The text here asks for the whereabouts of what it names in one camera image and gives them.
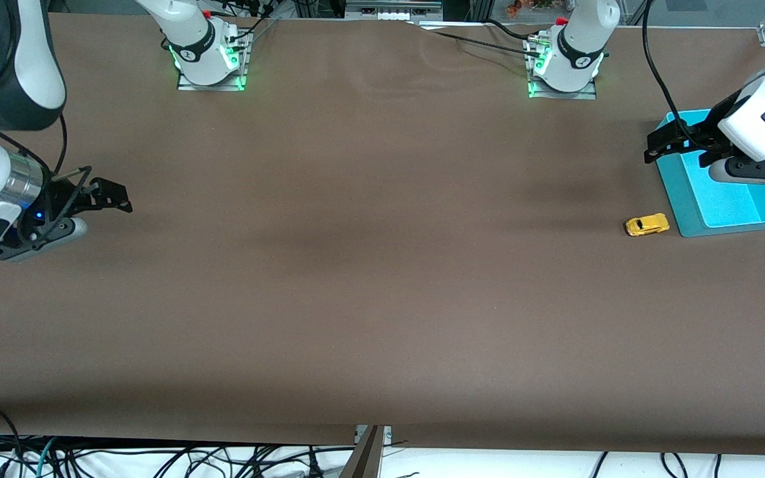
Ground small metal table bracket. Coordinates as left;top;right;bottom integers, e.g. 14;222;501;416
355;425;393;447

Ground orange background objects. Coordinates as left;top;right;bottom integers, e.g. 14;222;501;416
507;0;556;17

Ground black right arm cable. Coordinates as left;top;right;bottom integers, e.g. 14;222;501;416
0;113;94;206

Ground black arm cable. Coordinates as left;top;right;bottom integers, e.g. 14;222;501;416
0;113;94;206
641;0;699;147

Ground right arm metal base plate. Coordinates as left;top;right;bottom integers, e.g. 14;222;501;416
177;30;250;92

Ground teal floor cable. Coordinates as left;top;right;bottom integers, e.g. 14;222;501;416
36;437;58;478

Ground long black tabletop cable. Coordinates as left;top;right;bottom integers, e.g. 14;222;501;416
408;22;543;59

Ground brown table cover sheet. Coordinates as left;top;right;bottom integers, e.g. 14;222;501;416
0;12;765;455

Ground grey power strip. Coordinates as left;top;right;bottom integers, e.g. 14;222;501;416
345;0;444;22

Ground teal plastic storage bin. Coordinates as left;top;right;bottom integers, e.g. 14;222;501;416
655;110;765;238

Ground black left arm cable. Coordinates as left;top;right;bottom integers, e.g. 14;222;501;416
641;0;699;147

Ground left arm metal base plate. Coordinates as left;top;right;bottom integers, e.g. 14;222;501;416
525;37;599;100

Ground yellow beetle toy car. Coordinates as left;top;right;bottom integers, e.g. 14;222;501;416
625;212;670;238

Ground dark table support beam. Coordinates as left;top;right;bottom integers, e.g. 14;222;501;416
339;425;383;478

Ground short black tabletop cable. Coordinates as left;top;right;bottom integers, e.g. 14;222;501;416
485;19;543;42

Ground black base connector cable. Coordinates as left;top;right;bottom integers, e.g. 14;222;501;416
210;0;280;50

